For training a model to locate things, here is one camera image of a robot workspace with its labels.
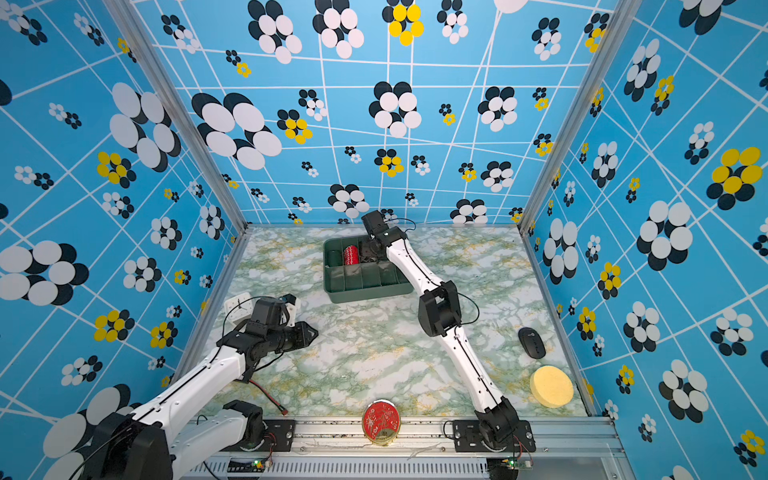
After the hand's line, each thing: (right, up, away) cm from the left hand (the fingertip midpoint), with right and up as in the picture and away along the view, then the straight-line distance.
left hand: (317, 332), depth 85 cm
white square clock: (-25, +4, +8) cm, 27 cm away
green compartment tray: (+9, +17, +14) cm, 24 cm away
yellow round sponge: (+64, -13, -6) cm, 66 cm away
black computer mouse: (+63, -3, +2) cm, 63 cm away
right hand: (+15, +25, +22) cm, 36 cm away
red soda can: (+7, +22, +19) cm, 30 cm away
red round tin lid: (+19, -19, -12) cm, 29 cm away
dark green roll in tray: (+2, +21, +17) cm, 27 cm away
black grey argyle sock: (+15, +24, +9) cm, 29 cm away
